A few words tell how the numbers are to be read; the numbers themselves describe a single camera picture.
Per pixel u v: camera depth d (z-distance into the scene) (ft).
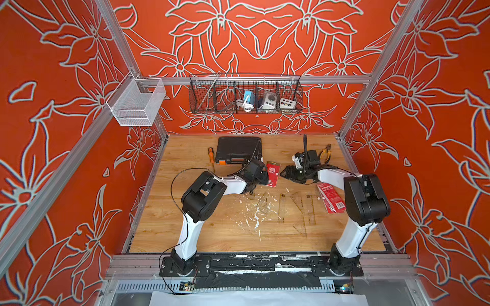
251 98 2.75
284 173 3.00
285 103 3.09
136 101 3.04
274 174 3.30
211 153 3.57
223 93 3.30
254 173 2.55
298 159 2.80
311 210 2.88
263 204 2.96
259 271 2.39
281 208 2.93
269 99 3.00
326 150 3.62
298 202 2.96
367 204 1.66
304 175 2.48
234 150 3.52
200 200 1.78
